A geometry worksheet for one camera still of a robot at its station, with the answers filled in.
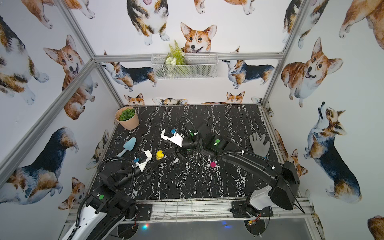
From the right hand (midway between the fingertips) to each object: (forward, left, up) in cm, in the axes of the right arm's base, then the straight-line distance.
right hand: (163, 146), depth 64 cm
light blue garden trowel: (+17, +32, -29) cm, 47 cm away
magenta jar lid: (+5, -22, -31) cm, 39 cm away
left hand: (-1, +2, -5) cm, 5 cm away
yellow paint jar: (-4, +2, -4) cm, 6 cm away
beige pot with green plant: (+32, +33, -19) cm, 50 cm away
